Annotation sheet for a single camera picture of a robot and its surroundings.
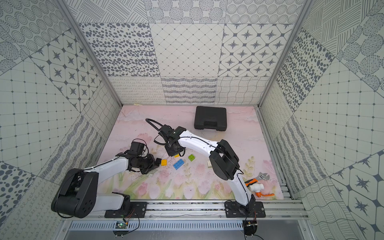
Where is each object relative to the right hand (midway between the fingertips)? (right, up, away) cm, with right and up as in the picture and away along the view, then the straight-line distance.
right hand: (176, 152), depth 88 cm
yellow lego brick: (+1, 0, -8) cm, 8 cm away
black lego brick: (-11, -6, +2) cm, 13 cm away
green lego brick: (+9, -4, +3) cm, 10 cm away
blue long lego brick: (+1, -8, +1) cm, 8 cm away
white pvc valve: (+45, -17, -9) cm, 49 cm away
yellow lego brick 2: (-7, -7, +1) cm, 10 cm away
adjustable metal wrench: (+50, -13, -3) cm, 52 cm away
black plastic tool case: (+20, +21, +20) cm, 35 cm away
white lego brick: (+20, -7, -1) cm, 21 cm away
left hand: (-8, -8, -1) cm, 12 cm away
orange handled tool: (+45, -20, -10) cm, 50 cm away
